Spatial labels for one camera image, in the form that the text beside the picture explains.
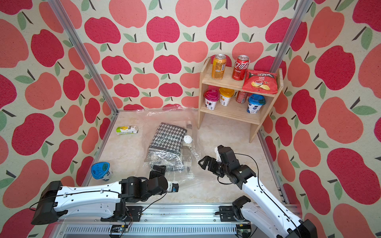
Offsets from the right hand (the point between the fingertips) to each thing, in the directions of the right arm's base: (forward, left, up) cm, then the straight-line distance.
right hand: (204, 167), depth 78 cm
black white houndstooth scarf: (+15, +22, +3) cm, 27 cm away
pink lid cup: (+36, -1, +19) cm, 41 cm away
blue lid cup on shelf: (+34, -27, +18) cm, 47 cm away
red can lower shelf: (+43, -21, +14) cm, 50 cm away
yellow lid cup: (+39, -10, +18) cm, 45 cm away
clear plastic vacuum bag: (-4, +6, -3) cm, 8 cm away
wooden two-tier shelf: (+36, -18, +8) cm, 41 cm away
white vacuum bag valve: (+17, +11, +1) cm, 20 cm away
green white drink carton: (+26, +57, -7) cm, 63 cm away
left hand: (-6, +21, -1) cm, 22 cm away
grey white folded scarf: (0, +18, -1) cm, 18 cm away
